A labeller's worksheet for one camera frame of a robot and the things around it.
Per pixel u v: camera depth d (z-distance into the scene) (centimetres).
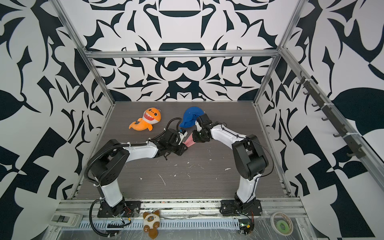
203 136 79
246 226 71
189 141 100
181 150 83
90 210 69
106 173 47
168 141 74
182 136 85
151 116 101
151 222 69
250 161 49
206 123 74
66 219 70
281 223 70
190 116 103
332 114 55
